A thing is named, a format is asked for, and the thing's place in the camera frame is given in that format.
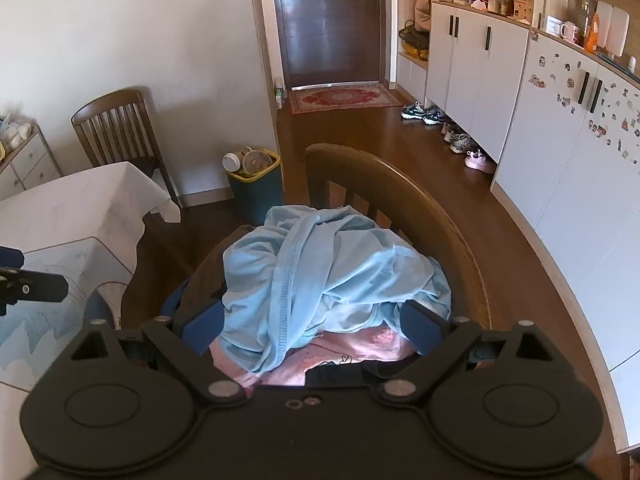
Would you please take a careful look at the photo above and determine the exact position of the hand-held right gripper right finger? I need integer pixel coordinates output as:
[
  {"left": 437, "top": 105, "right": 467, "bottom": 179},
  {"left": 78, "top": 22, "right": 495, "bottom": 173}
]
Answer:
[{"left": 377, "top": 299, "right": 556, "bottom": 407}]

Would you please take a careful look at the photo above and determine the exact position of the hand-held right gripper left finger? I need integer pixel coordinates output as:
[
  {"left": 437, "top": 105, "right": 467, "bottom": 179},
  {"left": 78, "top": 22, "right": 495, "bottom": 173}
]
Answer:
[{"left": 70, "top": 282, "right": 249, "bottom": 407}]

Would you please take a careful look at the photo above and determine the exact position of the light blue garment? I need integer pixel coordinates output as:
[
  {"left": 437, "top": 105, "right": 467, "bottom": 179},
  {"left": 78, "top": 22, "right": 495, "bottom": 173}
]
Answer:
[{"left": 220, "top": 205, "right": 453, "bottom": 376}]

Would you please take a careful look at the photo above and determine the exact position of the pale pink garment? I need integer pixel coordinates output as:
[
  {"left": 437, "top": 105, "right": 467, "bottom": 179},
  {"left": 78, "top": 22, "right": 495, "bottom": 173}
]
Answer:
[{"left": 209, "top": 322, "right": 417, "bottom": 389}]

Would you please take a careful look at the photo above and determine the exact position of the dark brown cloth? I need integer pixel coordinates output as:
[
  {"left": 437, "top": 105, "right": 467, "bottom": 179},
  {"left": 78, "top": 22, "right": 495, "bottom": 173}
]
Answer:
[{"left": 172, "top": 225, "right": 251, "bottom": 311}]

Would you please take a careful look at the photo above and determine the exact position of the white tablecloth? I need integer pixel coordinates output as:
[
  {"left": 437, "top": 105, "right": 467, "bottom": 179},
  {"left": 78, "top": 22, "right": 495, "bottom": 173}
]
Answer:
[{"left": 0, "top": 160, "right": 182, "bottom": 441}]

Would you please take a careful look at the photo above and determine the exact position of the white drawer cabinet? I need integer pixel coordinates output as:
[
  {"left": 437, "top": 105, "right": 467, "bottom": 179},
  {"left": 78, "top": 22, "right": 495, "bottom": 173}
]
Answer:
[{"left": 0, "top": 127, "right": 63, "bottom": 203}]

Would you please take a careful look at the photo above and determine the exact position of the wooden chair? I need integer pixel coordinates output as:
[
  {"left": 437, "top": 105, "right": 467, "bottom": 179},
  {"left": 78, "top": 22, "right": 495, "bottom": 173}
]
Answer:
[
  {"left": 71, "top": 87, "right": 183, "bottom": 208},
  {"left": 120, "top": 143, "right": 493, "bottom": 333}
]

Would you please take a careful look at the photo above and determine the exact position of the green trash bin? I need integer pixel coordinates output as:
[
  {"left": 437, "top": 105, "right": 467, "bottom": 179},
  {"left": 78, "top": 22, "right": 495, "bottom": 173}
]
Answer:
[{"left": 225, "top": 147, "right": 283, "bottom": 226}]

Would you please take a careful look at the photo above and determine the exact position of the clear plastic bowl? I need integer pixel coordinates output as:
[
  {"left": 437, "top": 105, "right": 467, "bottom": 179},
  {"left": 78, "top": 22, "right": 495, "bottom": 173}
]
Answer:
[{"left": 242, "top": 147, "right": 274, "bottom": 176}]

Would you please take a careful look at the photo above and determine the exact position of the pink sneaker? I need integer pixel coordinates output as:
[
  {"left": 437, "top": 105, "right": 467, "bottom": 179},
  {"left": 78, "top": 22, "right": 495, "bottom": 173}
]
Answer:
[{"left": 465, "top": 149, "right": 497, "bottom": 175}]

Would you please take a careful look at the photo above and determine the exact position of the white cabinet with stickers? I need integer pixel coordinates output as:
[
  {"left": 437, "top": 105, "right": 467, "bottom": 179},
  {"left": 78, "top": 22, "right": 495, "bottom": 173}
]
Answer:
[{"left": 490, "top": 30, "right": 640, "bottom": 453}]

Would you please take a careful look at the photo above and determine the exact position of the red patterned rug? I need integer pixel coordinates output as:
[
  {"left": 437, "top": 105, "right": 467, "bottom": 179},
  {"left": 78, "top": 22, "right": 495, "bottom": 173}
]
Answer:
[{"left": 289, "top": 85, "right": 403, "bottom": 116}]

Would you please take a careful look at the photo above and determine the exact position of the white shoe cabinet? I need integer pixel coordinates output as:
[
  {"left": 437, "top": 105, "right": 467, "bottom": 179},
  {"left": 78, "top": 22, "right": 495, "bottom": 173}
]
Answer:
[{"left": 425, "top": 1, "right": 531, "bottom": 163}]

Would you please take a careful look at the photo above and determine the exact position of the dark bag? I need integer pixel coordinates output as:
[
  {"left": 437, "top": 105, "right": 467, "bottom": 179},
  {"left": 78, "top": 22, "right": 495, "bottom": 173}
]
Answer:
[{"left": 398, "top": 20, "right": 430, "bottom": 52}]

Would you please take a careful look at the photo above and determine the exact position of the dark wooden door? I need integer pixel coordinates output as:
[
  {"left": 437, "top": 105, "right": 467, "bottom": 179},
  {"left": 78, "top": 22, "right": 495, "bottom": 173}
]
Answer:
[{"left": 270, "top": 0, "right": 388, "bottom": 88}]

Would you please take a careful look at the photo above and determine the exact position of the beige hanging coat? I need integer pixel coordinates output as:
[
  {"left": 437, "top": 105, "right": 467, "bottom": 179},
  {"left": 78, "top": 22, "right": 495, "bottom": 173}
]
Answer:
[{"left": 412, "top": 0, "right": 432, "bottom": 31}]

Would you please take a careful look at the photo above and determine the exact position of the orange bottle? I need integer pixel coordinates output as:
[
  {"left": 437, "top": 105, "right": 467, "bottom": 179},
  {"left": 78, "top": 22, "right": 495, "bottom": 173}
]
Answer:
[{"left": 582, "top": 12, "right": 601, "bottom": 53}]

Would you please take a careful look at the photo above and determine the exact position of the glass jar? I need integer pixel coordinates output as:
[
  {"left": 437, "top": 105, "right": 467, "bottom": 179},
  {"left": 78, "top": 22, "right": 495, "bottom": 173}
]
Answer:
[{"left": 567, "top": 0, "right": 598, "bottom": 36}]

